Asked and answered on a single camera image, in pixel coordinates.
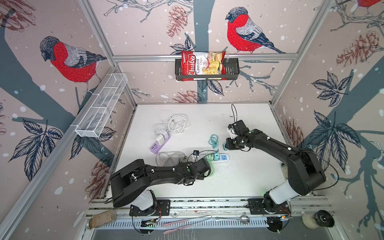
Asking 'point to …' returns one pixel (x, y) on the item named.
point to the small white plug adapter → (160, 139)
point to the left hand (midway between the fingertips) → (201, 173)
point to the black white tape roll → (320, 218)
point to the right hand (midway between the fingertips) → (225, 148)
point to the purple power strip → (155, 148)
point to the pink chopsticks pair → (175, 222)
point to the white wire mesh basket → (100, 105)
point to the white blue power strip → (223, 157)
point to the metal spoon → (244, 219)
